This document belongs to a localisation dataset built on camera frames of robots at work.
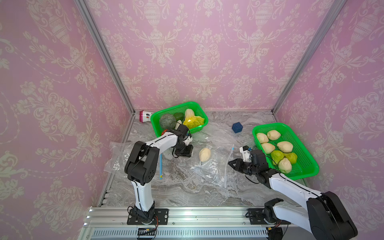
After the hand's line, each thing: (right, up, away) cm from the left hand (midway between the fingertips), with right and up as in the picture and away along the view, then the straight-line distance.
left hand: (190, 156), depth 93 cm
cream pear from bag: (+60, +6, +1) cm, 60 cm away
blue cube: (+32, +18, +12) cm, 39 cm away
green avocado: (-9, +26, +19) cm, 34 cm away
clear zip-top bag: (+14, -6, -9) cm, 18 cm away
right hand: (+20, -4, -9) cm, 22 cm away
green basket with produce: (-2, +27, +16) cm, 32 cm away
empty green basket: (+68, -4, -6) cm, 68 cm away
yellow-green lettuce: (+2, +22, +8) cm, 23 cm away
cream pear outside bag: (+47, +11, +4) cm, 48 cm away
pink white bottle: (-34, +26, +16) cm, 46 cm away
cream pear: (+54, -4, -8) cm, 55 cm away
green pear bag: (+61, 0, -5) cm, 61 cm away
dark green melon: (-15, +22, +7) cm, 28 cm away
